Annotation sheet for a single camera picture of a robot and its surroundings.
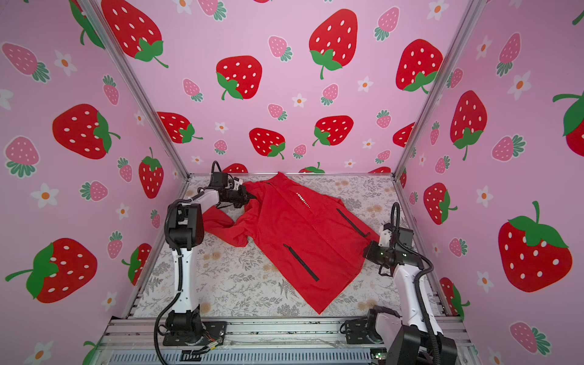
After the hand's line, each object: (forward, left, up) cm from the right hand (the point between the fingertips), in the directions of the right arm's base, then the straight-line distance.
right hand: (363, 249), depth 84 cm
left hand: (+27, +47, -5) cm, 54 cm away
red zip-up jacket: (+4, +20, -6) cm, 21 cm away
